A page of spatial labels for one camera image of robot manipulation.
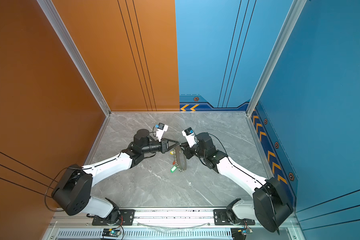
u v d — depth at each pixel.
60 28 0.76
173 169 0.89
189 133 0.70
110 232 0.71
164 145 0.72
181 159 0.76
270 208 0.41
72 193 0.43
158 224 0.73
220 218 0.72
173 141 0.76
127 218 0.73
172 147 0.76
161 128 0.72
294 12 0.71
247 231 0.69
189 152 0.71
